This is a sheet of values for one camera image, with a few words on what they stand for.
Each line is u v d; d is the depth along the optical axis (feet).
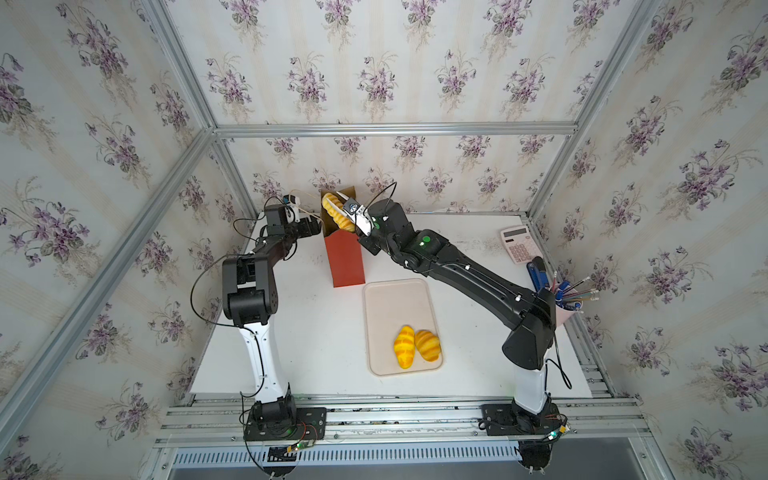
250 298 1.91
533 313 1.66
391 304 3.15
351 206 2.05
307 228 3.05
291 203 3.07
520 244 3.54
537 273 3.25
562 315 2.81
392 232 1.85
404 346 2.74
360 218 2.09
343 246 2.71
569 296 2.82
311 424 2.39
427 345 2.70
